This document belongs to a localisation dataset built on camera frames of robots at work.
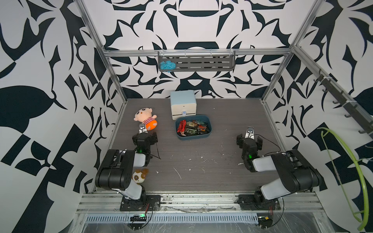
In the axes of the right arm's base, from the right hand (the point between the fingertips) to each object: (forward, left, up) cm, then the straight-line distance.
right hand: (249, 133), depth 92 cm
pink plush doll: (+14, +67, +2) cm, 69 cm away
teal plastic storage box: (+7, +27, -2) cm, 28 cm away
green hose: (-34, -23, +25) cm, 48 cm away
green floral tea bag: (+4, +36, -2) cm, 36 cm away
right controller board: (-44, +2, -9) cm, 45 cm away
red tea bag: (+7, +42, -1) cm, 42 cm away
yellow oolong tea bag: (+8, +35, -1) cm, 36 cm away
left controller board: (-42, +64, -9) cm, 77 cm away
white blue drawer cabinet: (+19, +41, +8) cm, 46 cm away
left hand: (+3, +67, +1) cm, 67 cm away
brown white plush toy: (-24, +65, -2) cm, 69 cm away
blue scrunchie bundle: (+33, +50, +28) cm, 66 cm away
